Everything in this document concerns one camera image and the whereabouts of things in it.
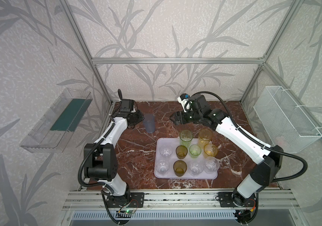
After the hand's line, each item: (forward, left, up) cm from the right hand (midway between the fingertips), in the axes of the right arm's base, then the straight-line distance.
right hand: (174, 115), depth 76 cm
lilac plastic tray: (-19, +1, -18) cm, 26 cm away
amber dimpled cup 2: (-20, -3, -26) cm, 33 cm away
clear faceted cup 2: (-19, +7, -27) cm, 34 cm away
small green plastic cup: (-8, -14, -27) cm, 31 cm away
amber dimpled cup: (-9, -4, -25) cm, 27 cm away
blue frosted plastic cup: (+13, +18, -25) cm, 34 cm away
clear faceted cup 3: (-19, -13, -27) cm, 36 cm away
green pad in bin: (-5, +50, +7) cm, 51 cm away
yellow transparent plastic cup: (-8, -24, -27) cm, 37 cm away
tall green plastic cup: (-3, -8, -19) cm, 21 cm away
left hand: (+9, +20, -12) cm, 25 cm away
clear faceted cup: (-9, +5, -27) cm, 29 cm away
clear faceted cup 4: (-17, -23, -28) cm, 40 cm away
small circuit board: (-41, +25, -27) cm, 55 cm away
